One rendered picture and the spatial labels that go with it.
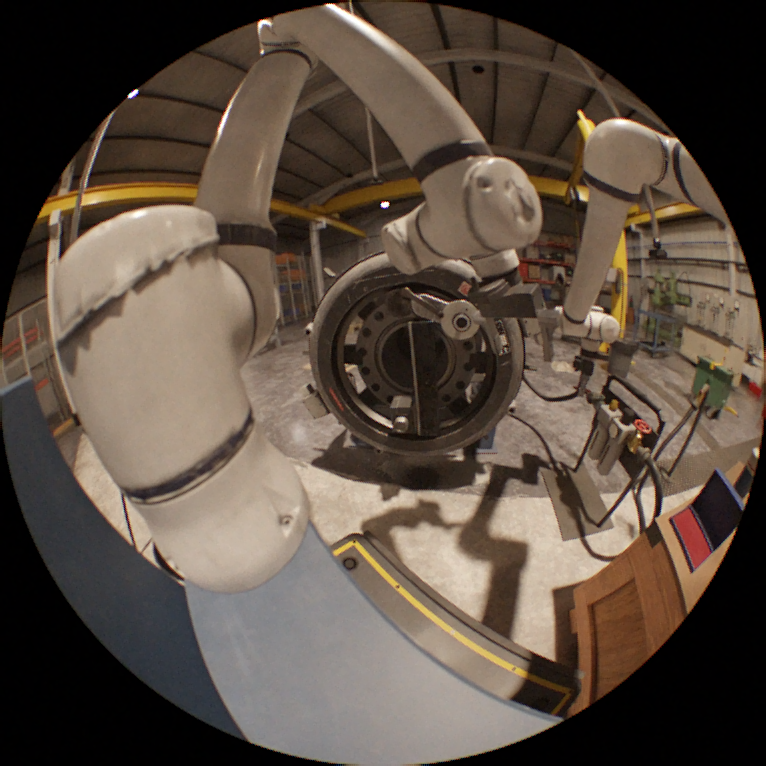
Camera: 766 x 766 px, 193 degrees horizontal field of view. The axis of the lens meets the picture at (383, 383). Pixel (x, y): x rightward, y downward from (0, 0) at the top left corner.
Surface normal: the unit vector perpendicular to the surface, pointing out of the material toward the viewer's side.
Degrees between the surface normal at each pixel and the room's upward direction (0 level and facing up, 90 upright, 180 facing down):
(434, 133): 105
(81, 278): 88
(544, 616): 0
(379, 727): 0
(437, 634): 0
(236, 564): 71
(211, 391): 91
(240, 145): 92
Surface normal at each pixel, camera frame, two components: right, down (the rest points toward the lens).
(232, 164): 0.45, 0.34
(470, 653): -0.10, -0.91
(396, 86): -0.43, 0.62
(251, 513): 0.85, -0.25
